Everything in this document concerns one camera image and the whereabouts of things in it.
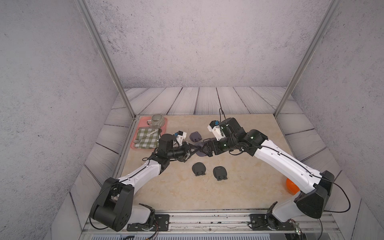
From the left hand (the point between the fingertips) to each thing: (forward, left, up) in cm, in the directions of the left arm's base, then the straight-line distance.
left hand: (201, 150), depth 77 cm
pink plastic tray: (+38, +43, -20) cm, 61 cm away
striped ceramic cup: (+34, +30, -12) cm, 47 cm away
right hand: (-2, -3, +5) cm, 7 cm away
